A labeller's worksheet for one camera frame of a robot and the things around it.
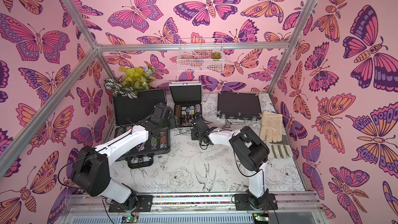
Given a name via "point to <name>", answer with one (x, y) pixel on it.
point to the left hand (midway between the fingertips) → (175, 119)
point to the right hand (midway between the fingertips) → (195, 130)
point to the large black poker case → (127, 112)
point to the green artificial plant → (138, 78)
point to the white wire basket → (195, 55)
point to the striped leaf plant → (116, 88)
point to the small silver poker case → (187, 97)
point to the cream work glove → (271, 129)
